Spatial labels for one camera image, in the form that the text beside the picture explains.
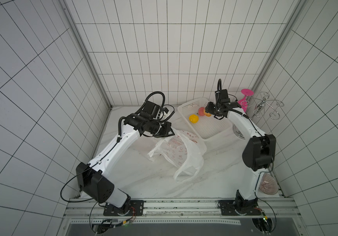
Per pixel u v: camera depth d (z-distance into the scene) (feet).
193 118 3.47
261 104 2.72
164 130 2.09
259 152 1.64
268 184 2.60
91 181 1.29
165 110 2.27
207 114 2.91
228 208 2.39
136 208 2.38
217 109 2.24
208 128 2.99
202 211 2.38
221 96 2.35
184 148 2.25
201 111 3.56
